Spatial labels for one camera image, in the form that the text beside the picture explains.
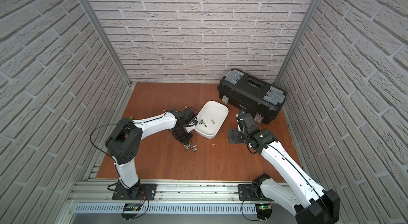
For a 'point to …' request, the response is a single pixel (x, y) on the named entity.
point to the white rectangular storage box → (210, 118)
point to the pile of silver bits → (190, 146)
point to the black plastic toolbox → (258, 98)
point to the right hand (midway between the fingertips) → (240, 132)
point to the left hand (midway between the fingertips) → (188, 140)
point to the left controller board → (130, 210)
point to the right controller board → (263, 211)
